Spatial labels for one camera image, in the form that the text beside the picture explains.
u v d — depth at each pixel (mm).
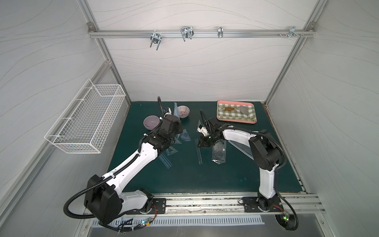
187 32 767
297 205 759
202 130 886
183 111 1138
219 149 942
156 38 787
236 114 1120
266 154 520
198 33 781
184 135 1013
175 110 838
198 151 905
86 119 702
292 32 764
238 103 1195
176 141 984
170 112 704
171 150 934
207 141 840
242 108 1152
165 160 896
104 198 383
